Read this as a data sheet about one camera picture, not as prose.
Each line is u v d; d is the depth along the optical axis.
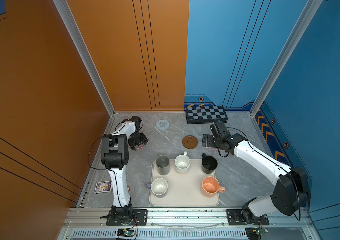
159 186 0.82
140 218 0.74
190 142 1.02
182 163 0.91
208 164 0.86
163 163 0.87
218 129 0.65
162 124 1.12
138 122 0.89
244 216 0.65
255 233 0.70
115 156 0.57
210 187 0.82
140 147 0.99
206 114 1.15
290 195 0.41
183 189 0.84
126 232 0.70
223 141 0.63
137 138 0.87
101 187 0.82
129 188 0.83
